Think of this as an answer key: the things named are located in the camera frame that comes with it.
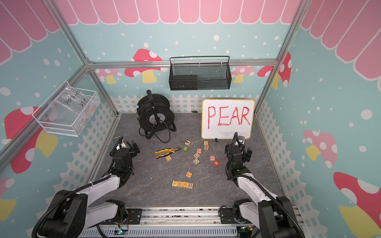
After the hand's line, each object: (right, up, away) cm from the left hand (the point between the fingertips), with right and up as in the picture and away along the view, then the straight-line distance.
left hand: (126, 145), depth 87 cm
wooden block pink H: (+52, -9, +7) cm, 53 cm away
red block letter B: (+54, -11, +5) cm, 55 cm away
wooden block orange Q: (+37, -17, 0) cm, 41 cm away
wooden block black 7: (+35, 0, +15) cm, 38 cm away
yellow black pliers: (+25, -5, +10) cm, 27 cm away
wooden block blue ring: (+41, -7, +8) cm, 43 cm away
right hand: (+66, 0, 0) cm, 66 cm away
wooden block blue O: (+41, -10, +6) cm, 43 cm away
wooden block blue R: (+38, -22, -4) cm, 44 cm away
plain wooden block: (+23, -9, +7) cm, 26 cm away
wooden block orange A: (+35, -21, -4) cm, 41 cm away
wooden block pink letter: (+43, -5, +10) cm, 44 cm away
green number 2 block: (+34, -4, +12) cm, 36 cm away
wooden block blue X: (+48, -3, +12) cm, 50 cm away
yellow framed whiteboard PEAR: (+58, +17, +10) cm, 61 cm away
